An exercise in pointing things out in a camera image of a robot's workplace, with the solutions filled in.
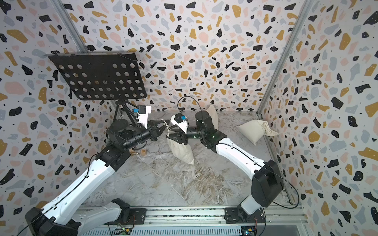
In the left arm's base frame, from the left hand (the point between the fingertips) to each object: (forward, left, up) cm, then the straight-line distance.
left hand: (169, 122), depth 62 cm
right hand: (+1, +1, -9) cm, 9 cm away
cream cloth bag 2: (+20, -52, -32) cm, 64 cm away
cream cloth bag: (0, -4, -26) cm, 26 cm away
